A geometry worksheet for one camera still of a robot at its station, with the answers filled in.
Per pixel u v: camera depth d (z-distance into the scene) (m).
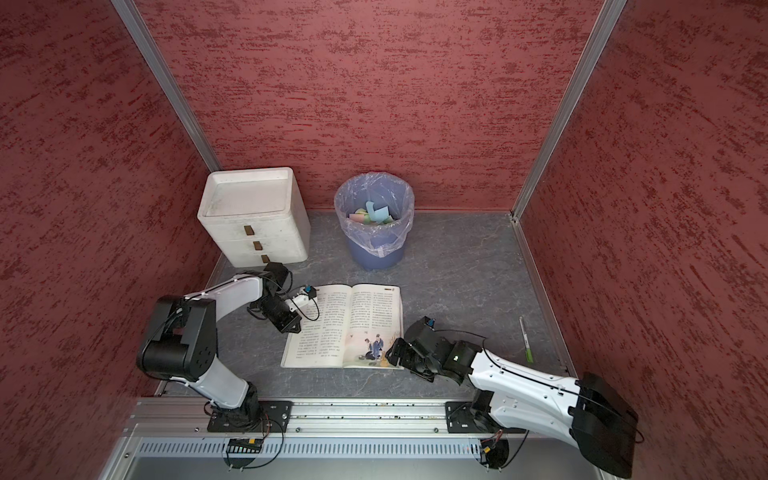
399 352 0.72
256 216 0.86
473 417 0.65
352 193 0.95
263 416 0.73
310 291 0.85
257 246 0.95
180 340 0.46
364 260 0.94
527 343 0.87
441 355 0.61
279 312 0.79
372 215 1.01
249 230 0.89
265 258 1.01
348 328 0.88
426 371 0.67
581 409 0.43
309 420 0.76
